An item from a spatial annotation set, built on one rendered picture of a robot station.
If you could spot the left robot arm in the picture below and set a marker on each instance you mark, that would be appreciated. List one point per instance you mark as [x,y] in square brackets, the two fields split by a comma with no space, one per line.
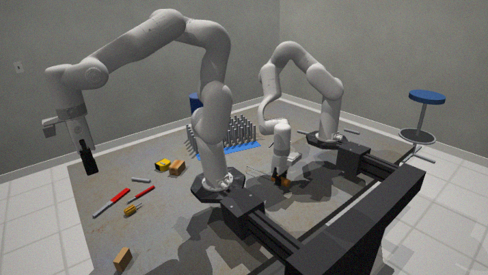
[67,81]

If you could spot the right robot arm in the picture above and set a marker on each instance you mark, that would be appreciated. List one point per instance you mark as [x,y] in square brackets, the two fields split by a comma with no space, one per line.
[331,88]

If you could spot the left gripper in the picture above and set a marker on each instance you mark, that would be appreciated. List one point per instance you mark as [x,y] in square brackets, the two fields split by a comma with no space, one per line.
[82,140]

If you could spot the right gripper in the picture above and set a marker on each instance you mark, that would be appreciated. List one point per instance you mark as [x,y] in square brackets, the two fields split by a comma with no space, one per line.
[278,166]

